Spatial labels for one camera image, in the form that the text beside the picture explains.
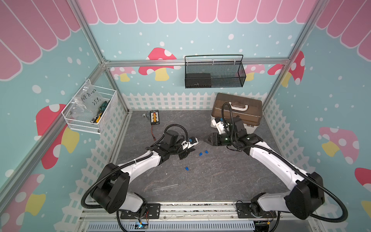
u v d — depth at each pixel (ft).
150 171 1.87
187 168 2.94
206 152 3.17
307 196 1.33
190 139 2.30
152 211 2.45
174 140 2.26
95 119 2.33
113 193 1.40
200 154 3.11
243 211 2.43
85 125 2.12
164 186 2.72
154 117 3.72
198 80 3.08
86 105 2.27
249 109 3.07
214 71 3.08
